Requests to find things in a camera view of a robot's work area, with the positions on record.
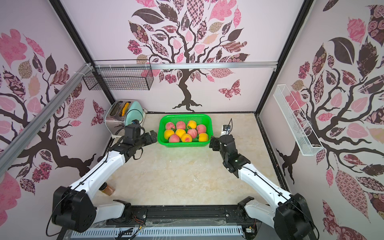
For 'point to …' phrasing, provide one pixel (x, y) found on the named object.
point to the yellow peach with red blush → (192, 124)
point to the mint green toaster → (121, 113)
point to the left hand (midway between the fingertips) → (150, 138)
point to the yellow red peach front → (203, 137)
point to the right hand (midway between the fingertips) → (218, 138)
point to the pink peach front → (193, 132)
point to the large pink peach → (180, 125)
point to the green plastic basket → (205, 119)
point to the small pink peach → (201, 128)
